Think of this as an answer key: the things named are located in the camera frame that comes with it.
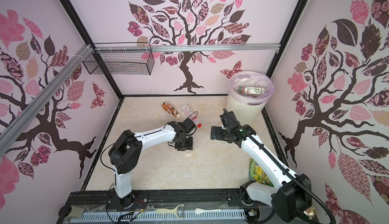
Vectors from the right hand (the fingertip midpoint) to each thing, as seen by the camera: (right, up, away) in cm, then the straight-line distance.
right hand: (218, 132), depth 81 cm
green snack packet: (+20, -23, -1) cm, 31 cm away
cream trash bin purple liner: (+19, +13, +8) cm, 24 cm away
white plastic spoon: (-11, -37, -10) cm, 39 cm away
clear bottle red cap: (-16, +8, +23) cm, 29 cm away
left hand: (-17, -12, +7) cm, 22 cm away
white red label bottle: (+21, +25, +12) cm, 35 cm away
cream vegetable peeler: (-22, -35, -11) cm, 43 cm away
